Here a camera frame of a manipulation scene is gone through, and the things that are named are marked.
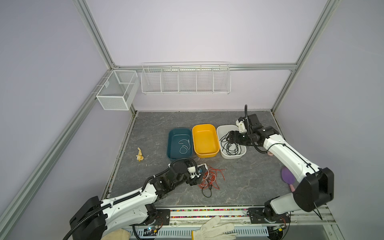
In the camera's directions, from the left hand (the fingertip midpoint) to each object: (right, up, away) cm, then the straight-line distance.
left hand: (197, 165), depth 79 cm
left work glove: (-38, -30, -9) cm, 49 cm away
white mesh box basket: (-53, +44, +20) cm, 72 cm away
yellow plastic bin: (+5, +10, +23) cm, 26 cm away
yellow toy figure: (-37, +1, +15) cm, 40 cm away
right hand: (+20, +13, +5) cm, 24 cm away
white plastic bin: (+17, +18, +24) cm, 35 cm away
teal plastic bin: (-12, +9, +22) cm, 27 cm away
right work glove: (+6, -29, -9) cm, 31 cm away
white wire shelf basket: (-8, +53, +20) cm, 57 cm away
